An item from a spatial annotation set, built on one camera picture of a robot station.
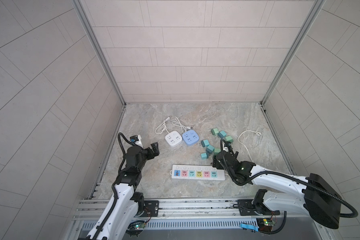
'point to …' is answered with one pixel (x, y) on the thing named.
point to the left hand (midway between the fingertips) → (154, 142)
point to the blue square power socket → (190, 137)
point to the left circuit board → (135, 227)
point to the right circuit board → (265, 225)
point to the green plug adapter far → (214, 131)
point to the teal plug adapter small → (203, 156)
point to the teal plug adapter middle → (210, 149)
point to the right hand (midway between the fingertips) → (215, 160)
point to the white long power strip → (197, 172)
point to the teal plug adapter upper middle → (205, 142)
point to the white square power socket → (173, 138)
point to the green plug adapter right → (229, 138)
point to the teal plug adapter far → (222, 134)
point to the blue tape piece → (249, 227)
